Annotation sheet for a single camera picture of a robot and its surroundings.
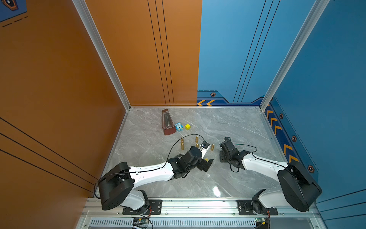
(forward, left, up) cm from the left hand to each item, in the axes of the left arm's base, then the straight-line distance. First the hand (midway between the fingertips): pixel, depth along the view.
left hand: (207, 153), depth 80 cm
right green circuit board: (-30, -27, -15) cm, 43 cm away
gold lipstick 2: (+8, +15, -8) cm, 19 cm away
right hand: (+5, -11, -11) cm, 17 cm away
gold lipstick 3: (+15, +5, -9) cm, 18 cm away
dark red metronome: (+23, +25, -2) cm, 34 cm away
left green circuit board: (-31, +35, -15) cm, 49 cm away
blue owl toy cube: (+26, +18, -11) cm, 33 cm away
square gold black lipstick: (-7, +2, +7) cm, 11 cm away
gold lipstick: (+14, +15, -10) cm, 23 cm away
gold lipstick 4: (+8, -5, -8) cm, 13 cm away
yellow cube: (+26, +11, -11) cm, 30 cm away
